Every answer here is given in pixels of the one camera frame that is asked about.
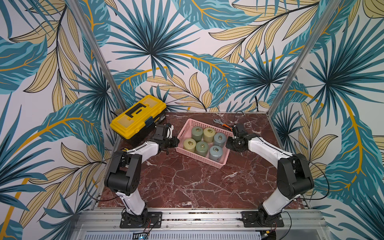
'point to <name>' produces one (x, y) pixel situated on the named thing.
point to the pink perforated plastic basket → (185, 132)
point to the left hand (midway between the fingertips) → (178, 141)
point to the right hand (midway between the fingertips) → (228, 144)
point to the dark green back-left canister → (197, 132)
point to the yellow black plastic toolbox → (136, 125)
